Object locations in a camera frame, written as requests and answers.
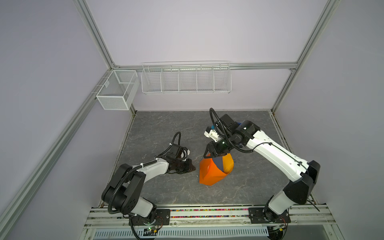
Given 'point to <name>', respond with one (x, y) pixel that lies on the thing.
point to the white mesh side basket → (119, 89)
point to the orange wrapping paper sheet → (209, 173)
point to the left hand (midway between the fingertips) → (195, 170)
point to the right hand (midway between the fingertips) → (207, 157)
